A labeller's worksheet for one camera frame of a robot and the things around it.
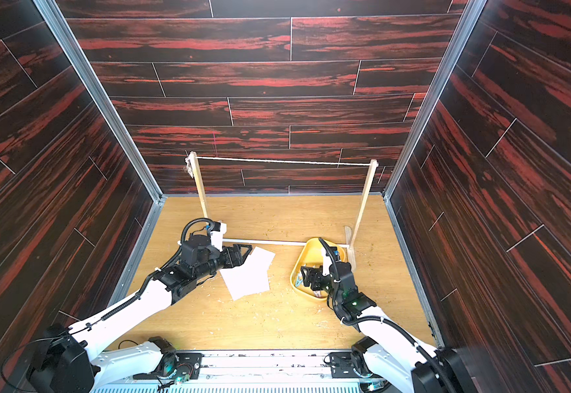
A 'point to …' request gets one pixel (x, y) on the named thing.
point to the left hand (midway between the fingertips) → (247, 249)
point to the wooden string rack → (350, 242)
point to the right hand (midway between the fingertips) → (315, 265)
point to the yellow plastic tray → (311, 255)
